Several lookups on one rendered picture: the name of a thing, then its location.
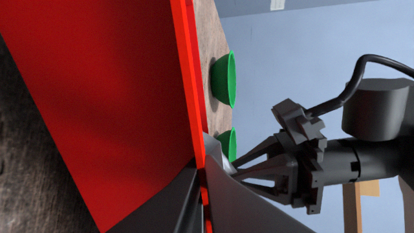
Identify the grey metal scoop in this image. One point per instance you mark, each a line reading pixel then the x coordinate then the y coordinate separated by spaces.
pixel 213 147

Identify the green bowl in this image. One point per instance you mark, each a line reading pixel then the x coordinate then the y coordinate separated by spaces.
pixel 223 79
pixel 228 142

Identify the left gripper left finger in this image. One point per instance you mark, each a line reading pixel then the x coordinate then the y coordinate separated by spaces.
pixel 177 208

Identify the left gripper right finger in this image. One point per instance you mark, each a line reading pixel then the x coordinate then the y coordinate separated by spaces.
pixel 236 209

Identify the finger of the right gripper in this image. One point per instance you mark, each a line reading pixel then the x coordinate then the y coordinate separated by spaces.
pixel 282 168
pixel 269 146

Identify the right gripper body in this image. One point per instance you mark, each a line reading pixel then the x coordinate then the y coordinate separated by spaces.
pixel 323 162

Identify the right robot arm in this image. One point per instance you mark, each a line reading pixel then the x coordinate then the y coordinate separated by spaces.
pixel 381 109

